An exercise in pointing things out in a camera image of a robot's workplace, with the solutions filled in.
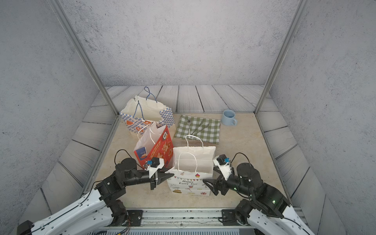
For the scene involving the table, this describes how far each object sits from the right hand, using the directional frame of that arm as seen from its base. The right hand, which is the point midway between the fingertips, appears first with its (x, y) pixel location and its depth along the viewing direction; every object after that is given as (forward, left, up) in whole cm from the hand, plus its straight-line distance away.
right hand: (210, 175), depth 64 cm
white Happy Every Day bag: (+12, +9, -16) cm, 22 cm away
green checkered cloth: (+44, +2, -23) cm, 49 cm away
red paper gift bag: (+18, +25, -7) cm, 31 cm away
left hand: (0, +16, 0) cm, 16 cm away
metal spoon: (+51, +12, -22) cm, 57 cm away
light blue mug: (+51, -17, -18) cm, 56 cm away
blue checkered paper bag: (+33, +38, +6) cm, 51 cm away
